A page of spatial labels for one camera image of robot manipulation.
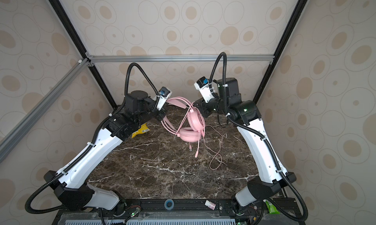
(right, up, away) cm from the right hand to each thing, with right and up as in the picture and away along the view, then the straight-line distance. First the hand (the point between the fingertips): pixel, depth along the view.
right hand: (197, 102), depth 64 cm
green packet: (+38, -52, +8) cm, 65 cm away
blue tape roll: (-14, -51, +11) cm, 54 cm away
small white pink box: (+7, -50, +9) cm, 52 cm away
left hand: (-12, +1, 0) cm, 12 cm away
